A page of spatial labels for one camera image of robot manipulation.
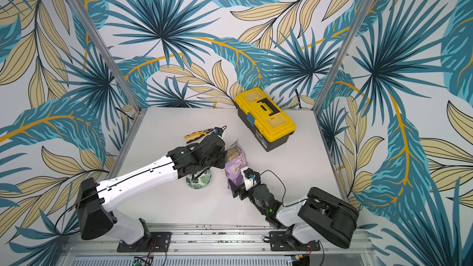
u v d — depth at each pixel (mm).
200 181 890
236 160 760
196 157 548
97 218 391
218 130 675
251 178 694
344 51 899
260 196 647
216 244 743
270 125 902
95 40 842
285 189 729
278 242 712
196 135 1065
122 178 445
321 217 449
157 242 721
